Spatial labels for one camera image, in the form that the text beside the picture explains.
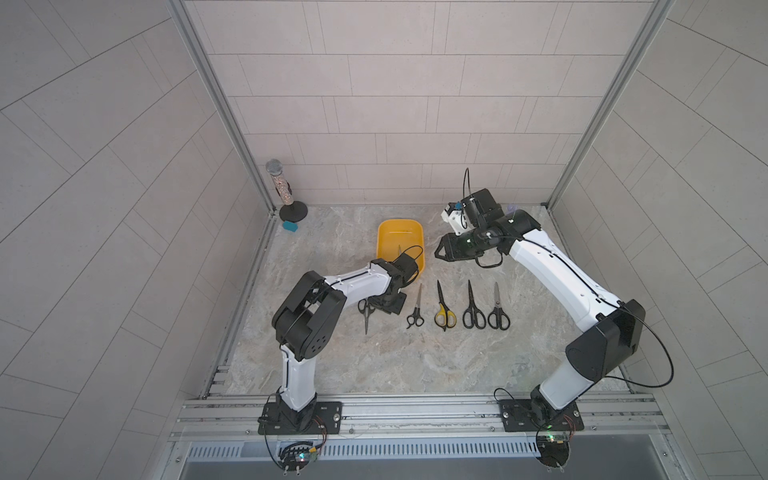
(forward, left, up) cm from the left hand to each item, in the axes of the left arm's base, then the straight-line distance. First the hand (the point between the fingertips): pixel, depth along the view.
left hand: (391, 306), depth 93 cm
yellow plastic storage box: (+27, -3, +4) cm, 27 cm away
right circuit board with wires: (-37, -38, +2) cm, 53 cm away
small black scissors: (-6, -7, +3) cm, 10 cm away
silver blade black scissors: (-5, -32, +3) cm, 33 cm away
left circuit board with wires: (-38, +21, +4) cm, 43 cm away
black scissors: (-2, +8, +3) cm, 9 cm away
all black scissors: (-5, -24, +3) cm, 25 cm away
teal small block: (+31, +39, +3) cm, 49 cm away
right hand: (+4, -12, +24) cm, 27 cm away
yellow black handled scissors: (-5, -16, +4) cm, 17 cm away
